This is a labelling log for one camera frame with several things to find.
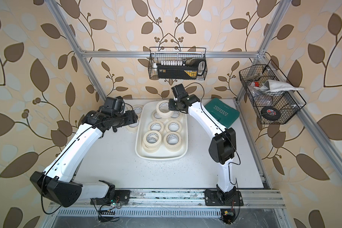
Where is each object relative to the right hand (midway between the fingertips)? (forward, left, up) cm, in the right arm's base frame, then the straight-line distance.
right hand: (172, 105), depth 88 cm
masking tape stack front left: (-13, +15, -20) cm, 29 cm away
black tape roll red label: (-16, -51, +8) cm, 54 cm away
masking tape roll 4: (-2, 0, -20) cm, 20 cm away
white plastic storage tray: (-12, +7, -14) cm, 20 cm away
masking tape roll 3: (-2, +13, -19) cm, 23 cm away
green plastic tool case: (+5, -39, -17) cm, 43 cm away
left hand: (-13, +20, +6) cm, 25 cm away
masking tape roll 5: (-14, +1, -20) cm, 24 cm away
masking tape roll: (-4, +28, -17) cm, 33 cm away
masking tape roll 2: (-4, +6, +1) cm, 7 cm away
